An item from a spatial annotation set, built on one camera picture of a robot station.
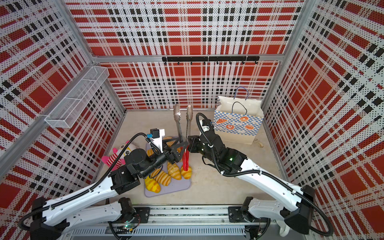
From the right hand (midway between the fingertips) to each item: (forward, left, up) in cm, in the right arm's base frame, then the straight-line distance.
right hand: (187, 139), depth 67 cm
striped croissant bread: (-5, +10, -26) cm, 28 cm away
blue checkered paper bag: (+19, -27, -8) cm, 34 cm away
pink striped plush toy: (+2, +49, -23) cm, 54 cm away
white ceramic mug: (-32, -43, -24) cm, 59 cm away
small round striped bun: (-6, +3, -27) cm, 27 cm away
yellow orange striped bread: (-12, +21, -26) cm, 35 cm away
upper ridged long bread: (-3, +7, +3) cm, 8 cm away
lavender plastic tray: (-12, +8, -29) cm, 33 cm away
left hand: (-4, +1, +3) cm, 5 cm away
